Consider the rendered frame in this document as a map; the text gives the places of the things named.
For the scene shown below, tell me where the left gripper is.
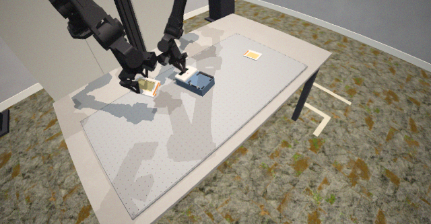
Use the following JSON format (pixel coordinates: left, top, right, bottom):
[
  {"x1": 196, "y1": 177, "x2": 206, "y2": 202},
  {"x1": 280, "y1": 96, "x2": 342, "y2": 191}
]
[{"x1": 168, "y1": 45, "x2": 188, "y2": 73}]

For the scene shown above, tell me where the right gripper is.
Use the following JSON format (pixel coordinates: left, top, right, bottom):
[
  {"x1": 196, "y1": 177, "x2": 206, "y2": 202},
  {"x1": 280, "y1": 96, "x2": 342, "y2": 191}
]
[{"x1": 118, "y1": 61, "x2": 148, "y2": 94}]

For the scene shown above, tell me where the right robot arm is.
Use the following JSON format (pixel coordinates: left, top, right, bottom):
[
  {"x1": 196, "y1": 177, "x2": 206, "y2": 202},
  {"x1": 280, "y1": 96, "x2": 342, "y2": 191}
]
[{"x1": 49, "y1": 0, "x2": 158, "y2": 74}]

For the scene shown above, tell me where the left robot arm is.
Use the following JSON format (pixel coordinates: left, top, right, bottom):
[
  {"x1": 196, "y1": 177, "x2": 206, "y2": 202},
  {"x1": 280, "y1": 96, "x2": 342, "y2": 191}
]
[{"x1": 157, "y1": 0, "x2": 187, "y2": 66}]

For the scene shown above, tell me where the white cassette with yellow panel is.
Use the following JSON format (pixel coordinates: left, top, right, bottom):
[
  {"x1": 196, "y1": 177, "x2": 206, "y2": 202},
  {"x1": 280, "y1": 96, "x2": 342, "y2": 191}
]
[
  {"x1": 136, "y1": 75, "x2": 161, "y2": 98},
  {"x1": 243, "y1": 50, "x2": 262, "y2": 61}
]

